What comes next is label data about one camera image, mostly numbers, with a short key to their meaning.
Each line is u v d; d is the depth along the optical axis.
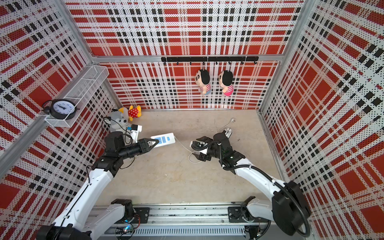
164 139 0.76
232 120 1.12
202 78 0.91
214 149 0.67
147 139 0.72
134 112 1.14
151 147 0.69
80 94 0.78
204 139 0.73
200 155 0.70
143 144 0.66
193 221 0.73
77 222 0.40
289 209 0.40
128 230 0.69
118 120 0.93
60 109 0.64
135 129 0.69
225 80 0.93
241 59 0.89
